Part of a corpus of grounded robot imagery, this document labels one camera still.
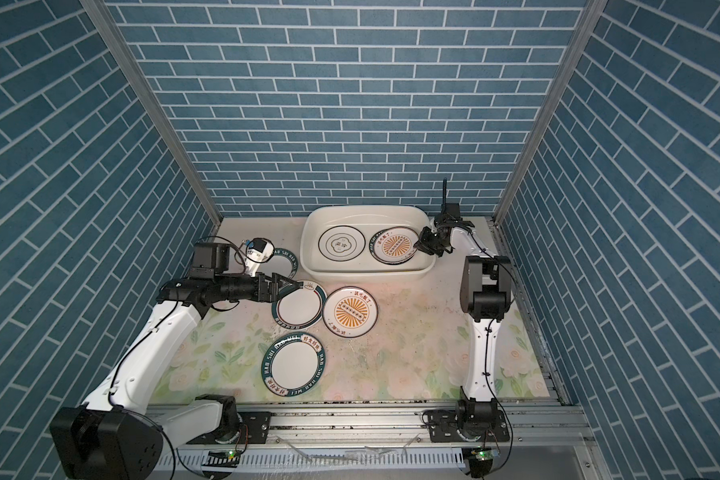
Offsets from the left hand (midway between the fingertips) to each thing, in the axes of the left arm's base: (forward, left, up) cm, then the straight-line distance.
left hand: (289, 284), depth 74 cm
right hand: (+28, -37, -16) cm, 49 cm away
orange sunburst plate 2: (+4, -14, -22) cm, 26 cm away
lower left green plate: (-12, +1, -23) cm, 26 cm away
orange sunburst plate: (+29, -30, -19) cm, 46 cm away
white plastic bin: (+42, -21, -19) cm, 51 cm away
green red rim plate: (+5, +1, -21) cm, 21 cm away
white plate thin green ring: (+32, -11, -22) cm, 40 cm away
